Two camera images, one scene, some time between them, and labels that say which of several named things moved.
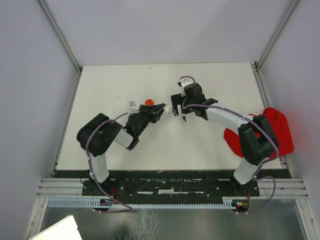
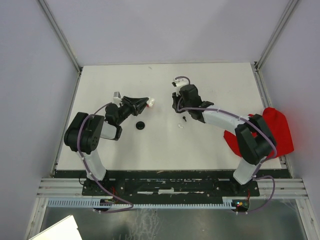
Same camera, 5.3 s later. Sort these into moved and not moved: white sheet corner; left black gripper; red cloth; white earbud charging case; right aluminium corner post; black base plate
Moved: left black gripper; white earbud charging case
Not moved: black base plate; right aluminium corner post; white sheet corner; red cloth
